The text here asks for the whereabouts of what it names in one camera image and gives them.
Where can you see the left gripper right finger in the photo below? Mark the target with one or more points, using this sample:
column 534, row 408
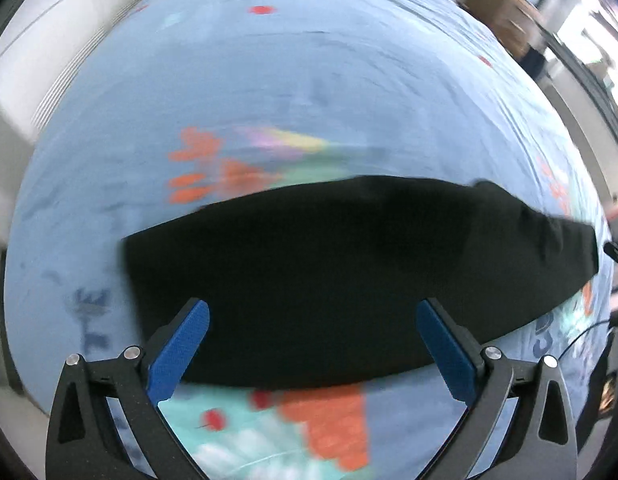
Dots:
column 540, row 440

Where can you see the blue patterned bed sheet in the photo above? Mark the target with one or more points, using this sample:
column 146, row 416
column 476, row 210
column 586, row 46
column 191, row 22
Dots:
column 188, row 103

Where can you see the white wardrobe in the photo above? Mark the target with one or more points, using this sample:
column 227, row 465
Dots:
column 41, row 48

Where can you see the wooden dresser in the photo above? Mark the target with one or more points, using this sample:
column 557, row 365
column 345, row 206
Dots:
column 514, row 23

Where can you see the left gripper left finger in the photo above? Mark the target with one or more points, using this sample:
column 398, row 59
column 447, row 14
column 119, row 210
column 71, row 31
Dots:
column 82, row 439

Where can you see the black pants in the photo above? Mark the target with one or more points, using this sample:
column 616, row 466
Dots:
column 316, row 285

